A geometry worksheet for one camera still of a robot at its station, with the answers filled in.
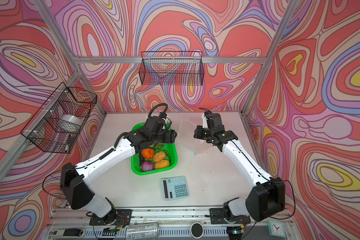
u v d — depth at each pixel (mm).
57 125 737
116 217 722
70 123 702
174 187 814
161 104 584
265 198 401
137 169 846
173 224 722
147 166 847
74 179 420
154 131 590
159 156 895
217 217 729
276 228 688
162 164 863
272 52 844
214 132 596
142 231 653
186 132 824
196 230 653
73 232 677
